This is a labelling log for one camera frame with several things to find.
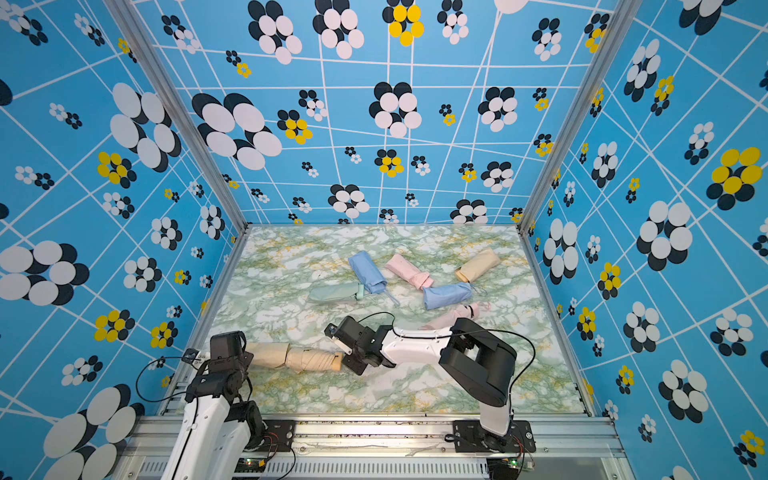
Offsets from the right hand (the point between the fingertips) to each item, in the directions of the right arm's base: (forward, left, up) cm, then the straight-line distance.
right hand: (355, 352), depth 87 cm
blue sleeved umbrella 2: (+18, -25, +3) cm, 31 cm away
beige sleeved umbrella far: (+31, -41, +1) cm, 52 cm away
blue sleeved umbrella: (+25, -3, +4) cm, 25 cm away
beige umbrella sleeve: (-1, +27, +4) cm, 27 cm away
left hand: (-3, +31, +4) cm, 32 cm away
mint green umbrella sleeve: (+19, +7, +4) cm, 20 cm away
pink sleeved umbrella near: (+12, -34, +3) cm, 36 cm away
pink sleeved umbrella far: (+31, -14, +2) cm, 34 cm away
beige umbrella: (-3, +21, +5) cm, 22 cm away
